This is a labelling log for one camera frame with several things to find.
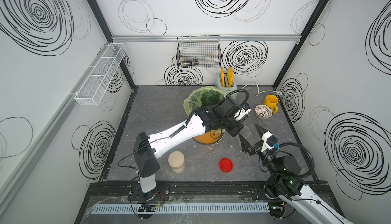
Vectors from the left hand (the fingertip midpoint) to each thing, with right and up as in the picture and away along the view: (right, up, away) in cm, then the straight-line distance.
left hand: (241, 127), depth 70 cm
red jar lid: (-5, -23, +12) cm, 26 cm away
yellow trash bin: (-15, -2, -11) cm, 19 cm away
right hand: (+3, -1, -4) cm, 5 cm away
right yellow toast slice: (0, +28, +27) cm, 39 cm away
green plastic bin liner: (-18, +14, +13) cm, 26 cm away
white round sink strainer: (+24, +5, +32) cm, 40 cm away
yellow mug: (+30, +12, +33) cm, 46 cm away
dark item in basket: (-25, +34, +17) cm, 46 cm away
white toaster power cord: (+24, +17, +39) cm, 49 cm away
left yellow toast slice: (-4, +28, +27) cm, 39 cm away
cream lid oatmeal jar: (-30, -16, +1) cm, 34 cm away
